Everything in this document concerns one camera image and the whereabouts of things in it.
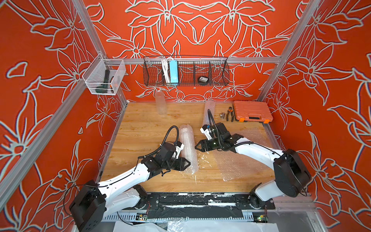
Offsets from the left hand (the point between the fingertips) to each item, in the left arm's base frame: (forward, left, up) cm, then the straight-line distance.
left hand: (189, 163), depth 77 cm
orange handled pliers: (+48, -32, -8) cm, 58 cm away
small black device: (+52, -7, +19) cm, 55 cm away
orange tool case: (+47, -47, -5) cm, 67 cm away
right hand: (+9, -4, +1) cm, 10 cm away
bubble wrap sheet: (+4, -28, -9) cm, 30 cm away
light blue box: (+48, +12, +25) cm, 55 cm away
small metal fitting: (+42, -24, -7) cm, 49 cm away
